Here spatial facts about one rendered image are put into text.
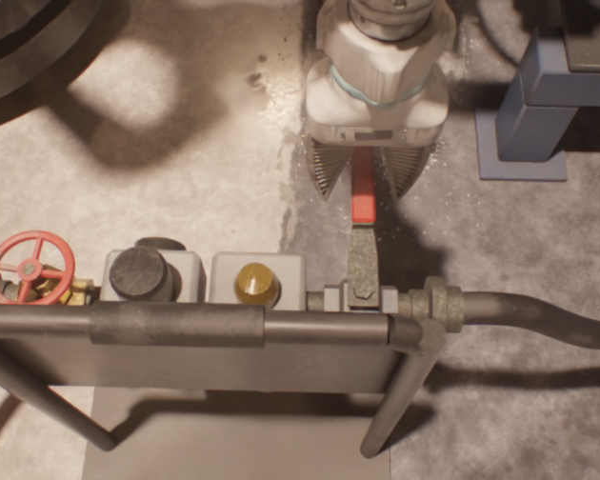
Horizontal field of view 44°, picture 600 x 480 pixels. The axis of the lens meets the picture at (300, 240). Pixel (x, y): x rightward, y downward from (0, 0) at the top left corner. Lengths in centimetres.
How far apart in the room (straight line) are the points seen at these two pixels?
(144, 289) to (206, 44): 83
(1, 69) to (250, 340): 83
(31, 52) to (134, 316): 79
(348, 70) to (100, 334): 25
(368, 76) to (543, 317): 31
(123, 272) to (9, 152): 74
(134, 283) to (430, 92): 27
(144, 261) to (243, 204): 60
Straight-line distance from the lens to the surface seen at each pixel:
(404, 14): 45
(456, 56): 138
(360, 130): 54
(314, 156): 62
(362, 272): 64
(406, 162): 64
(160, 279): 61
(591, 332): 77
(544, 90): 110
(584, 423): 115
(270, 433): 107
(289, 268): 65
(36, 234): 65
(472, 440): 110
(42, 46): 127
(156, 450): 109
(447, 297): 66
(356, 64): 49
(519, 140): 121
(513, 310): 68
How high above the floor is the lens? 106
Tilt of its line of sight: 66 degrees down
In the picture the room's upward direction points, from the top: straight up
